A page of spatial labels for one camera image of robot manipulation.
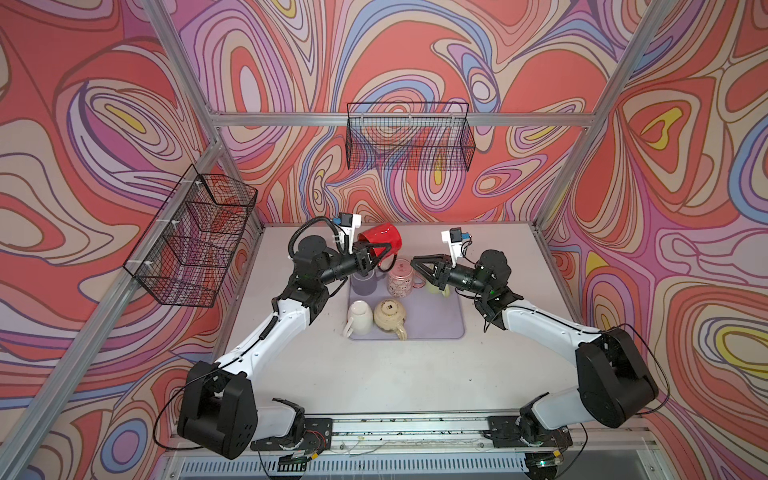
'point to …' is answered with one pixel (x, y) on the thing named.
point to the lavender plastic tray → (422, 315)
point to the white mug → (361, 319)
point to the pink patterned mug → (402, 277)
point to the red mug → (386, 234)
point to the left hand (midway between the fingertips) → (392, 248)
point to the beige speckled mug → (389, 316)
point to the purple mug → (366, 285)
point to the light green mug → (435, 290)
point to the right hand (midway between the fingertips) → (413, 268)
